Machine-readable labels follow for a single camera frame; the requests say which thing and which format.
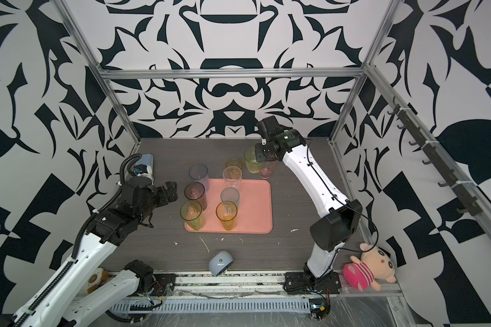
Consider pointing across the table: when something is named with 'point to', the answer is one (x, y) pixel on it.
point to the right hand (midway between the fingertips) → (264, 150)
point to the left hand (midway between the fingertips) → (164, 183)
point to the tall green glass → (191, 212)
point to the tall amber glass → (226, 212)
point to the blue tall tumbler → (200, 173)
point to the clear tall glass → (232, 176)
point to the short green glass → (254, 166)
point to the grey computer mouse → (220, 262)
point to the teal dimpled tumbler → (230, 194)
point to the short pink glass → (266, 169)
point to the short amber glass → (234, 162)
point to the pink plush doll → (374, 266)
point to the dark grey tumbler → (195, 191)
